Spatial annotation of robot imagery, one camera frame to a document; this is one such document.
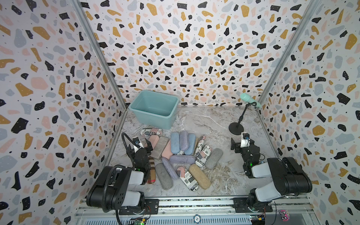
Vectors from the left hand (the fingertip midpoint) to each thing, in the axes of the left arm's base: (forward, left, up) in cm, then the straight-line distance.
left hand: (141, 141), depth 87 cm
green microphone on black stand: (+17, -66, -10) cm, 69 cm away
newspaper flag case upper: (0, -37, -6) cm, 38 cm away
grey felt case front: (-19, -15, -8) cm, 25 cm away
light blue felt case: (+2, -21, -5) cm, 21 cm away
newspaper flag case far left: (+13, -3, -7) cm, 15 cm away
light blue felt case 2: (-3, -31, -6) cm, 31 cm away
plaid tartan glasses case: (-18, -8, -9) cm, 22 cm away
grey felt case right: (-8, -45, -8) cm, 47 cm away
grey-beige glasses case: (0, -10, -8) cm, 13 cm away
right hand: (+3, -65, -1) cm, 65 cm away
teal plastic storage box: (+36, -3, -8) cm, 37 cm away
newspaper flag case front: (-19, -27, -8) cm, 34 cm away
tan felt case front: (-21, -37, -9) cm, 43 cm away
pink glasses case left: (+6, -5, -7) cm, 11 cm away
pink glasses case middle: (-4, -16, -9) cm, 18 cm away
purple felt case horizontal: (-9, -24, -6) cm, 26 cm away
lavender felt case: (+3, -26, -4) cm, 27 cm away
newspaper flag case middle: (-6, -39, -9) cm, 40 cm away
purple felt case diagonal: (-15, -18, -6) cm, 24 cm away
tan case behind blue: (+1, -34, -8) cm, 35 cm away
